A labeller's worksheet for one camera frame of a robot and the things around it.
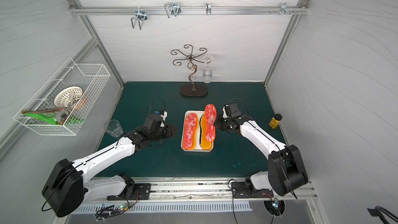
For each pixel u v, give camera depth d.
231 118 0.67
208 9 0.78
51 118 0.54
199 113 1.02
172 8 0.76
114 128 0.95
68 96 0.66
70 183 0.39
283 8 0.76
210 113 0.91
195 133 0.92
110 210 0.69
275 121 0.91
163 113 0.77
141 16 0.78
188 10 0.79
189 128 0.92
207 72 0.96
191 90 1.15
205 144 0.85
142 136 0.61
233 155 0.85
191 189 0.75
